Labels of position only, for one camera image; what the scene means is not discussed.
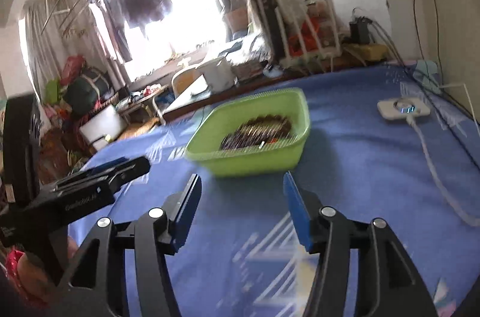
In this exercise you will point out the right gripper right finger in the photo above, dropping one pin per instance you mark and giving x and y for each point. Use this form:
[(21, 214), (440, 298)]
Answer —
[(388, 282)]

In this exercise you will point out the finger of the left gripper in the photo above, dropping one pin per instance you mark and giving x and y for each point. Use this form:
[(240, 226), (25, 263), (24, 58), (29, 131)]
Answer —
[(112, 176)]

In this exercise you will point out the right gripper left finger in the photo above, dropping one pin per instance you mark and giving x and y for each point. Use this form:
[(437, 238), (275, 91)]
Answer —
[(95, 282)]

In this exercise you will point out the wooden armchair white cushion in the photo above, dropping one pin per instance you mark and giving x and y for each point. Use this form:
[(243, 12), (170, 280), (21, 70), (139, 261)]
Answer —
[(103, 128)]

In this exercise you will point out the dark green duffel bag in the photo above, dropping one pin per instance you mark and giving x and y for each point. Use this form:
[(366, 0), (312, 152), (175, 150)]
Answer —
[(83, 92)]

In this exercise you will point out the white yellow chair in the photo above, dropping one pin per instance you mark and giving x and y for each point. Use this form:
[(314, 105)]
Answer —
[(183, 79)]

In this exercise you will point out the white enamel mug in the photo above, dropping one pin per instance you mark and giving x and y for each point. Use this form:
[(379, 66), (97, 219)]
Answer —
[(217, 74)]

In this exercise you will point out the dark wooden desk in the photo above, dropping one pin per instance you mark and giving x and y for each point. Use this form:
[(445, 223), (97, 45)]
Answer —
[(197, 95)]

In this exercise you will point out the green plastic basket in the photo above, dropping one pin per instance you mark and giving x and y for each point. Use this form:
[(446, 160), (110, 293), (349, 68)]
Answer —
[(260, 133)]

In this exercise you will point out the white charger box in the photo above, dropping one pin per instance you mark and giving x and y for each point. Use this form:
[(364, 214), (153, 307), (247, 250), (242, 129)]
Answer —
[(404, 108)]

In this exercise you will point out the cardboard box on sill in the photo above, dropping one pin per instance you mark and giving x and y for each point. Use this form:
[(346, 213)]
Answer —
[(237, 20)]

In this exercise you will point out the black power adapter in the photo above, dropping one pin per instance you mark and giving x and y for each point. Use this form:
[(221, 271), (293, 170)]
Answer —
[(359, 30)]

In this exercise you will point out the covered computer monitor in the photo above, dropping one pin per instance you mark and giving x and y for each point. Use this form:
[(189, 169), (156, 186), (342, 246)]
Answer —
[(270, 2)]

